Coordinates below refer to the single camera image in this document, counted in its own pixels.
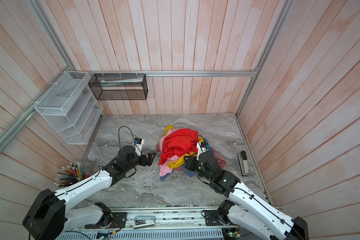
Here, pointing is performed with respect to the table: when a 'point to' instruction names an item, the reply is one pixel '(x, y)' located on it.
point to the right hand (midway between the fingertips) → (183, 157)
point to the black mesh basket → (119, 86)
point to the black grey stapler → (242, 159)
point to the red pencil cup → (70, 174)
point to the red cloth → (179, 143)
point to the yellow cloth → (178, 163)
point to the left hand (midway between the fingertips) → (149, 155)
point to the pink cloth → (164, 169)
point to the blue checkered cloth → (183, 166)
